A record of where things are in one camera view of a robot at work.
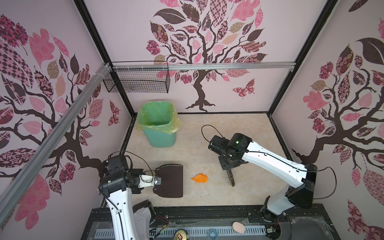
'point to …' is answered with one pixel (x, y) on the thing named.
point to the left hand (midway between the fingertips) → (139, 178)
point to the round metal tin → (180, 234)
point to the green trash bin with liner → (159, 122)
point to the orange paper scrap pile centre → (200, 178)
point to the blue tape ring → (213, 230)
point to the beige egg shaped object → (239, 227)
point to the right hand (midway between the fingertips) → (227, 163)
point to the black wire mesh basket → (138, 80)
